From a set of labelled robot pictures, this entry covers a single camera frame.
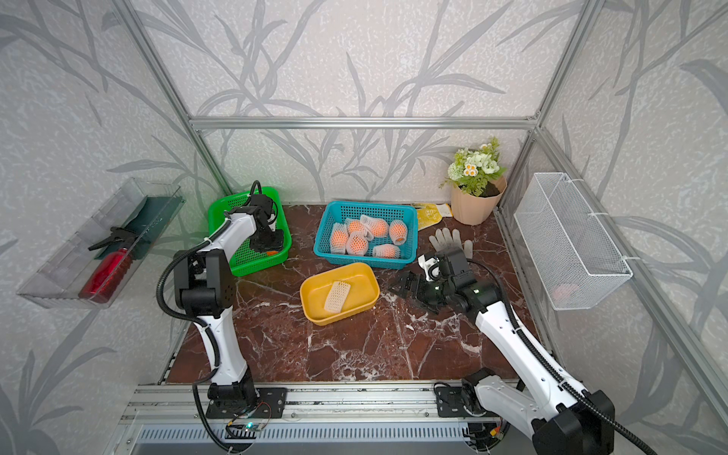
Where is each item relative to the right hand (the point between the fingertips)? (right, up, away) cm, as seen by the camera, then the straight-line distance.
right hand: (398, 293), depth 74 cm
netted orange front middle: (-13, +12, +25) cm, 30 cm away
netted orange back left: (-15, +18, +31) cm, 39 cm away
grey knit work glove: (+20, +12, +34) cm, 41 cm away
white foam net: (-18, -5, +15) cm, 24 cm away
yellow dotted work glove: (+15, +23, +42) cm, 50 cm away
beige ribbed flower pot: (+33, +24, +34) cm, 53 cm away
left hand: (-42, +11, +25) cm, 50 cm away
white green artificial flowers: (+25, +36, +14) cm, 46 cm away
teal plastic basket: (-22, +24, +36) cm, 48 cm away
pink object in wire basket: (+42, +1, -3) cm, 42 cm away
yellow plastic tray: (-27, -4, +19) cm, 33 cm away
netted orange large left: (-20, +14, +27) cm, 37 cm away
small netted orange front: (-3, +9, +24) cm, 26 cm away
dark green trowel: (-67, +19, +1) cm, 70 cm away
